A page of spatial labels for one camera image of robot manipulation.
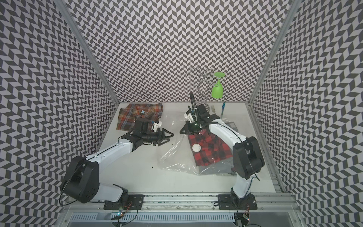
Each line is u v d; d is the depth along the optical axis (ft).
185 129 2.49
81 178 1.40
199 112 2.31
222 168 2.63
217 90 3.12
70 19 2.47
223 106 3.78
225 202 2.44
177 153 2.53
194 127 2.43
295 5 2.17
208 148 2.91
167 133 2.58
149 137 2.40
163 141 2.49
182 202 2.48
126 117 3.34
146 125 2.30
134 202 2.42
